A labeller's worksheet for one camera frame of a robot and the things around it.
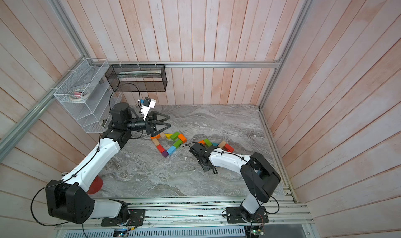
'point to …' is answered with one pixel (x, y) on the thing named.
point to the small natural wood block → (155, 141)
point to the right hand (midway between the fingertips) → (211, 161)
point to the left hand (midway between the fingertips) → (169, 124)
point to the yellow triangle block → (168, 135)
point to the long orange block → (157, 136)
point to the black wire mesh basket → (137, 78)
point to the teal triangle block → (215, 144)
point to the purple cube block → (165, 154)
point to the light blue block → (172, 150)
